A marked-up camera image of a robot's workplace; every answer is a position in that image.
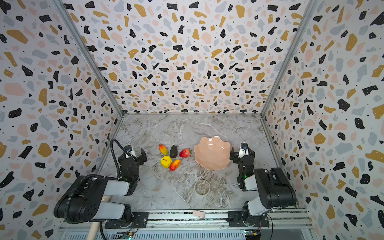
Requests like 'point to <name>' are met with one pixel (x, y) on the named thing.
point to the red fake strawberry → (185, 153)
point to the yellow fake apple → (166, 161)
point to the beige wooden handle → (94, 229)
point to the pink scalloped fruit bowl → (212, 153)
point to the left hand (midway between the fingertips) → (132, 148)
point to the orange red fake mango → (175, 165)
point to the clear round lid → (202, 187)
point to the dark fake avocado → (173, 151)
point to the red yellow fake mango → (163, 149)
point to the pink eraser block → (199, 213)
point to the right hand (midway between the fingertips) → (240, 145)
